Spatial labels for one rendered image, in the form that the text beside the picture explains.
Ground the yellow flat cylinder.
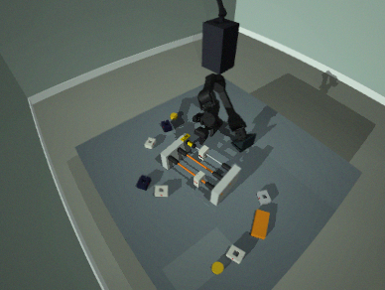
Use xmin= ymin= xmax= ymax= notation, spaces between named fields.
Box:
xmin=170 ymin=113 xmax=178 ymax=120
xmin=212 ymin=261 xmax=224 ymax=274

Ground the orange rectangular block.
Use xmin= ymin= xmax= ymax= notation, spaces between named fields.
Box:
xmin=251 ymin=209 xmax=270 ymax=239

